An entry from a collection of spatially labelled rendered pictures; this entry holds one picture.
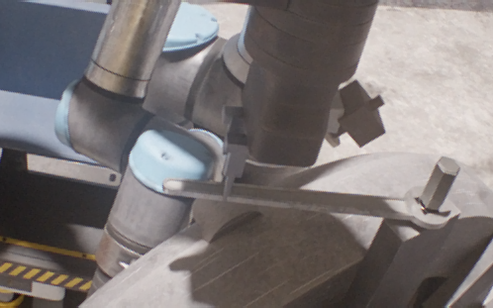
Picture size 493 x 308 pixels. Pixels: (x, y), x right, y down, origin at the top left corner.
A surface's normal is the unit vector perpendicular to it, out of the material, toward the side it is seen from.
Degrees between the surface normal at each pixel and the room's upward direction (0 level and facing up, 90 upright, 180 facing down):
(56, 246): 0
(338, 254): 36
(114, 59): 69
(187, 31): 5
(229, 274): 26
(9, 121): 0
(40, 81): 90
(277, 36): 94
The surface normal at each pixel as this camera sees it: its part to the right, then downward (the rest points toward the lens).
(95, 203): 0.26, -0.75
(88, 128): -0.22, 0.19
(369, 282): -0.82, 0.25
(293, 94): 0.04, 0.80
